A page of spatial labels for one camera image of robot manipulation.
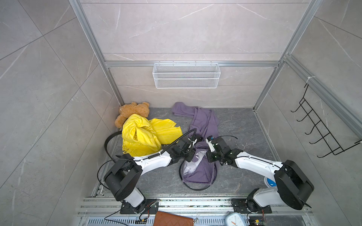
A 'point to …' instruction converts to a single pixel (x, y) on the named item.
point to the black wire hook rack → (327, 139)
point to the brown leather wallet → (165, 219)
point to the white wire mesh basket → (186, 76)
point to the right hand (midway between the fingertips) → (208, 153)
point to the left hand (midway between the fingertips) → (194, 150)
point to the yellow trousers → (142, 137)
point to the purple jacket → (203, 125)
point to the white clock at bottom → (234, 219)
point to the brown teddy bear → (126, 110)
